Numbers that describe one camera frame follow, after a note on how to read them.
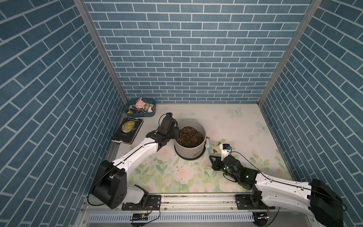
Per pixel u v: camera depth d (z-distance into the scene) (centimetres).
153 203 74
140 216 72
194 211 72
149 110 110
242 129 106
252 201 66
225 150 73
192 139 88
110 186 41
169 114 75
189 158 87
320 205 41
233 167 60
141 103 111
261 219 71
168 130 64
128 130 102
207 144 85
